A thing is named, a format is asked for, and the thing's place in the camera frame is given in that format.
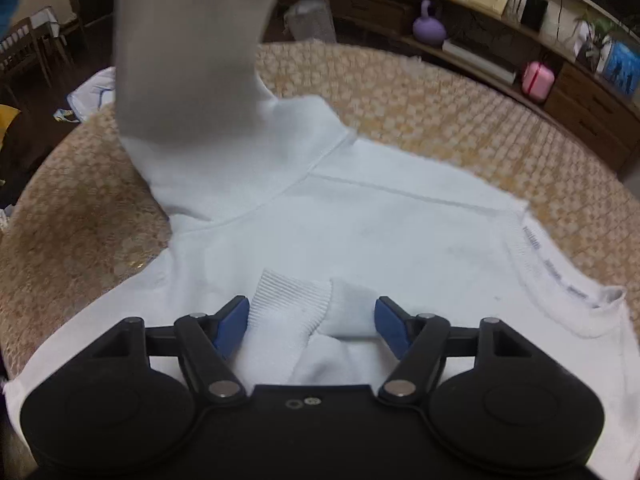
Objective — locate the white daydream sweatshirt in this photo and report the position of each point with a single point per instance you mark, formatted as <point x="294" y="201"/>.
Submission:
<point x="121" y="408"/>

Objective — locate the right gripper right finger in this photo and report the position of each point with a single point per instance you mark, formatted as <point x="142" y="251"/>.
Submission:
<point x="419" y="343"/>

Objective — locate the translucent plastic bag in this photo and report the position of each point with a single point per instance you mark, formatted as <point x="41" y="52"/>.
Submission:
<point x="311" y="20"/>

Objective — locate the gold floral tablecloth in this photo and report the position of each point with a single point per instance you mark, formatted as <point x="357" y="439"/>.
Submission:
<point x="425" y="110"/>

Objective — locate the black speaker box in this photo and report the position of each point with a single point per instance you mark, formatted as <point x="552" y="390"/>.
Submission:
<point x="533" y="14"/>

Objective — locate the pink case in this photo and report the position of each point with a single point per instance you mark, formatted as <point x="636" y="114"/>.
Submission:
<point x="537" y="81"/>

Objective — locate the blue photo print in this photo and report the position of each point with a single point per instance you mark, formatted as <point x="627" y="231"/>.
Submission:
<point x="622" y="68"/>

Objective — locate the wooden tv cabinet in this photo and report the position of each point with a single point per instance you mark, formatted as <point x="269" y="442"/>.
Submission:
<point x="581" y="103"/>

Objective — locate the purple gourd toy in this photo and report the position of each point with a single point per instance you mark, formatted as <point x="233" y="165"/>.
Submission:
<point x="427" y="29"/>

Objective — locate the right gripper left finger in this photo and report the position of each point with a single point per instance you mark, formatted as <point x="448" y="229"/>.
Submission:
<point x="206" y="345"/>

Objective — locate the small green potted plant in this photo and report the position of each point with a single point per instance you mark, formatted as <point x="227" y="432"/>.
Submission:
<point x="593" y="36"/>

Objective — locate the banana print fabric basket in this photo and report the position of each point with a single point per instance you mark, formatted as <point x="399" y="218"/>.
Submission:
<point x="92" y="95"/>

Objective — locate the white flat box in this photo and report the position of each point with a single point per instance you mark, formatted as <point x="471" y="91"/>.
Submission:
<point x="502" y="72"/>

